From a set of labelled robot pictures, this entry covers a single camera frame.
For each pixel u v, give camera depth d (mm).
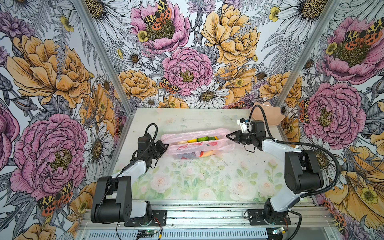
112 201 429
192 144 893
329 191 761
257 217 742
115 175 478
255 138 744
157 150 793
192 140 980
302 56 903
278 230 715
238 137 825
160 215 749
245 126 865
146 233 710
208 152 920
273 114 1210
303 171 477
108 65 935
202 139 985
